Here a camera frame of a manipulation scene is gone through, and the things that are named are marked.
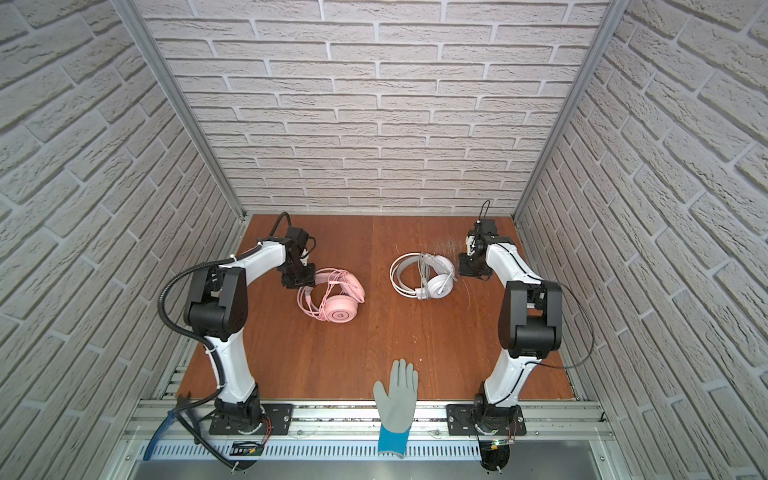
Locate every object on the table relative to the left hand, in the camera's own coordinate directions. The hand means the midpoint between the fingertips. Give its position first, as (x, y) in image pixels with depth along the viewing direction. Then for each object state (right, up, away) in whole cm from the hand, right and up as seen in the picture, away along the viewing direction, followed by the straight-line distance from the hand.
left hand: (309, 280), depth 98 cm
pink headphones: (+11, -4, -11) cm, 16 cm away
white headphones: (+42, +2, -7) cm, 43 cm away
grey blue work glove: (+29, -31, -23) cm, 48 cm away
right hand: (+53, +5, -3) cm, 53 cm away
